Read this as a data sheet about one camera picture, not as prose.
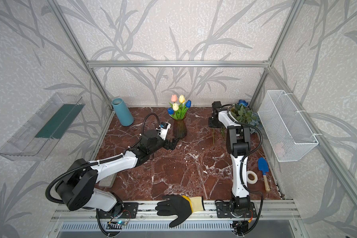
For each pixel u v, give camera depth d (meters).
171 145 0.77
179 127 0.94
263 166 0.90
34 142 0.63
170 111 0.79
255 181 0.83
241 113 1.05
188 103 0.84
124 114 1.00
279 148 0.74
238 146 0.61
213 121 0.94
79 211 0.75
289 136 0.61
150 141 0.64
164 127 0.73
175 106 0.79
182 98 0.83
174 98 0.85
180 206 0.75
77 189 0.43
